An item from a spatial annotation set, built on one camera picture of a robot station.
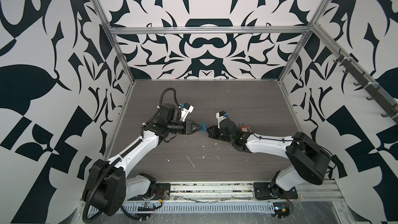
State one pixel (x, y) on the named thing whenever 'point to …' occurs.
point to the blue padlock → (203, 125)
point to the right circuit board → (281, 209)
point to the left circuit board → (148, 207)
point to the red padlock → (244, 129)
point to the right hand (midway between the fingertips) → (205, 129)
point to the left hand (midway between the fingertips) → (202, 125)
